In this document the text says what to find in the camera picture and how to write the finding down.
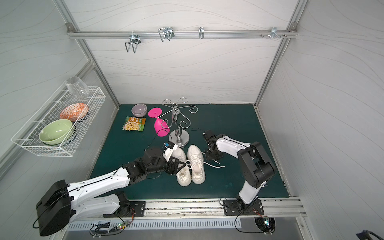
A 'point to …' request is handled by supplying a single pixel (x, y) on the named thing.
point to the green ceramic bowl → (56, 132)
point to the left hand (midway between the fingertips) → (182, 164)
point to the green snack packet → (134, 123)
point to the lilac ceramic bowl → (139, 110)
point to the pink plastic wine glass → (161, 127)
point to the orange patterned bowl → (74, 112)
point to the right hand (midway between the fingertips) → (212, 156)
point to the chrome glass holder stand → (178, 137)
